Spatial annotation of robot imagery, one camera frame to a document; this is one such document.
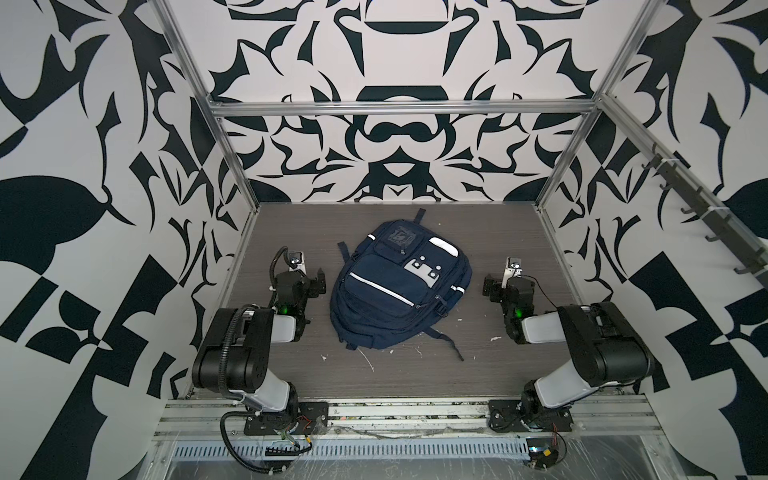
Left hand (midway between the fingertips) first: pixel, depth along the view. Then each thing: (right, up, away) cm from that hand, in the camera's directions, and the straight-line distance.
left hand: (303, 265), depth 93 cm
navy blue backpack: (+29, -4, -3) cm, 29 cm away
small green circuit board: (+62, -42, -22) cm, 78 cm away
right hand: (+64, -3, +1) cm, 64 cm away
